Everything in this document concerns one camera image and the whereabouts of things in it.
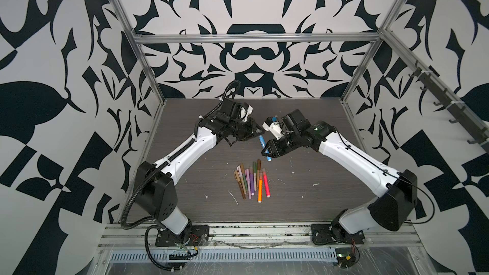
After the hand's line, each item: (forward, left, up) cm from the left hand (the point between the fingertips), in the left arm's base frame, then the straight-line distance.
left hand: (263, 129), depth 77 cm
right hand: (-7, 0, -4) cm, 8 cm away
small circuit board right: (-41, -28, -25) cm, 56 cm away
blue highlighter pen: (-6, 0, -1) cm, 6 cm away
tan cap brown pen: (-10, +11, -24) cm, 28 cm away
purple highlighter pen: (-12, +5, -23) cm, 26 cm away
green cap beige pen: (-8, +3, -23) cm, 24 cm away
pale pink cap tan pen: (-7, +10, -24) cm, 27 cm away
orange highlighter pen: (-15, +1, -23) cm, 28 cm away
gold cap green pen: (-9, +8, -23) cm, 26 cm away
